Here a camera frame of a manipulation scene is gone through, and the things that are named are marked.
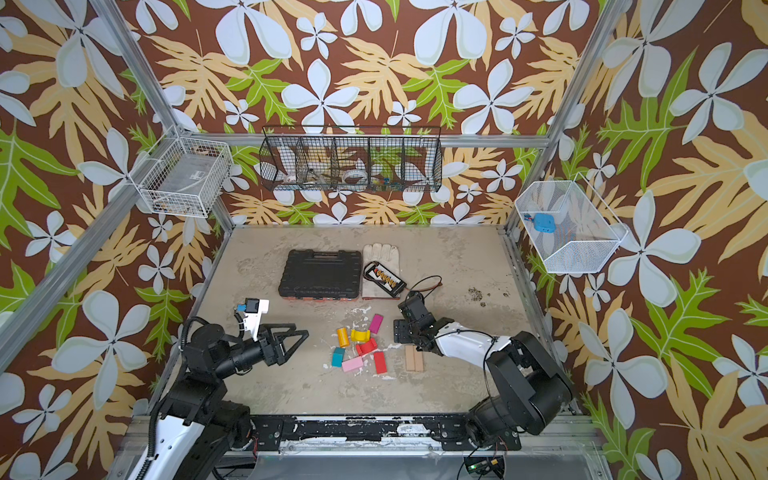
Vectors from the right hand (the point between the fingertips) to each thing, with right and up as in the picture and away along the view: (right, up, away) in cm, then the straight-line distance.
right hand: (404, 327), depth 92 cm
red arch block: (-12, -5, -4) cm, 13 cm away
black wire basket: (-17, +55, +6) cm, 58 cm away
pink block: (-16, -10, -6) cm, 19 cm away
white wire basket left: (-66, +46, -5) cm, 81 cm away
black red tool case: (-28, +15, +9) cm, 33 cm away
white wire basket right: (+47, +30, -8) cm, 57 cm away
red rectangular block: (-7, -9, -6) cm, 13 cm away
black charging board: (-5, +14, +10) cm, 18 cm away
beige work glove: (-4, +22, +17) cm, 28 cm away
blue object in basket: (+41, +32, -6) cm, 52 cm away
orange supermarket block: (-19, -2, -2) cm, 19 cm away
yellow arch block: (-13, -2, -3) cm, 14 cm away
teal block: (-20, -7, -5) cm, 22 cm away
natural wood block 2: (+4, -9, -7) cm, 12 cm away
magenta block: (-9, +1, +2) cm, 9 cm away
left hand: (-26, +5, -22) cm, 35 cm away
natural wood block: (+1, -8, -6) cm, 10 cm away
